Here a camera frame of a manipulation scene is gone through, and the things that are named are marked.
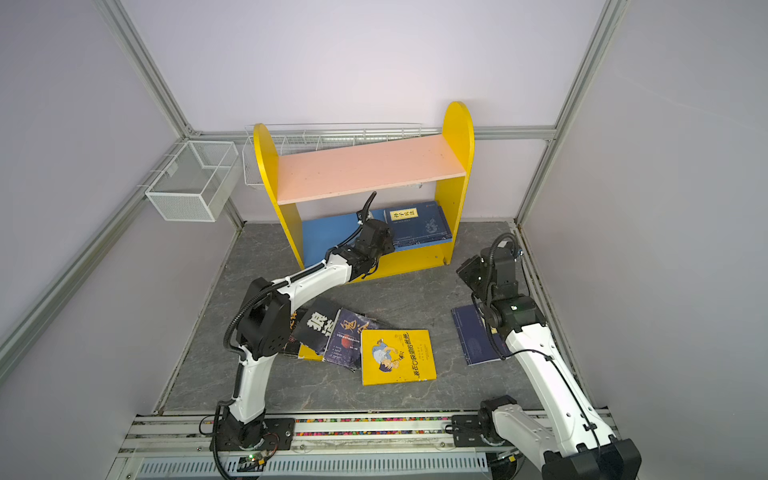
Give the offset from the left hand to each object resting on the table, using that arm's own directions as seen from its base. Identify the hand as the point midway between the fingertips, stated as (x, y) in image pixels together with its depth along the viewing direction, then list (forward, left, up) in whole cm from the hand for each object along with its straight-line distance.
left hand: (390, 239), depth 94 cm
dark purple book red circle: (-31, +15, -9) cm, 35 cm away
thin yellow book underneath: (-31, +24, -11) cm, 41 cm away
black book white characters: (-23, +23, -9) cm, 34 cm away
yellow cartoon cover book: (-33, 0, -13) cm, 35 cm away
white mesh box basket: (+20, +62, +11) cm, 66 cm away
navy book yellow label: (+5, -9, 0) cm, 11 cm away
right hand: (-17, -19, +10) cm, 27 cm away
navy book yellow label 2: (+6, -9, +1) cm, 11 cm away
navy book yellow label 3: (-28, -24, -16) cm, 40 cm away
